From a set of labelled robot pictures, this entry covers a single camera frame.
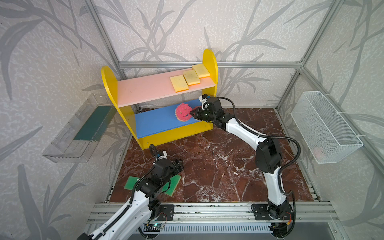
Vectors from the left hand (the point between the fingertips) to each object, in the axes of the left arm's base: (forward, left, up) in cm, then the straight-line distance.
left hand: (181, 158), depth 83 cm
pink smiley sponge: (+22, 0, +14) cm, 27 cm away
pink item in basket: (-2, -69, +12) cm, 70 cm away
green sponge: (-10, +4, -8) cm, 13 cm away
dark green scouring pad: (+4, +35, +27) cm, 44 cm away
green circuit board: (-30, +10, -8) cm, 33 cm away
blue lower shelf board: (+20, +14, +8) cm, 26 cm away
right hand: (+25, -4, +16) cm, 29 cm away
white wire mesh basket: (-2, -63, +27) cm, 69 cm away
